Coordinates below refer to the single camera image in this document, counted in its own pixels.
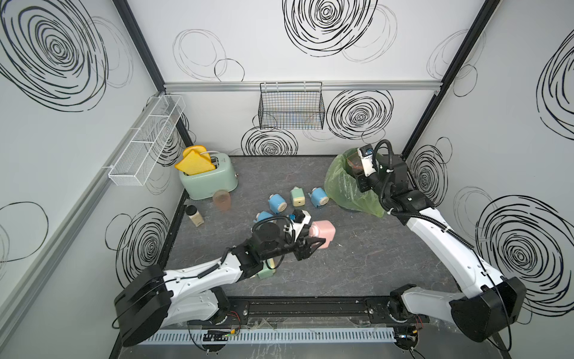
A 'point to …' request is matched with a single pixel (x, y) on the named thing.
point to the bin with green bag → (341, 187)
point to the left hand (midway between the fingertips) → (318, 234)
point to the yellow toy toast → (193, 161)
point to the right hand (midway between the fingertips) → (365, 166)
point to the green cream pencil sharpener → (266, 272)
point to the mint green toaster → (203, 185)
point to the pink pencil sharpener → (323, 229)
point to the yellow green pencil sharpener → (297, 196)
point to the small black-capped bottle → (197, 219)
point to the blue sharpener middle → (276, 203)
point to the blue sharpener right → (318, 197)
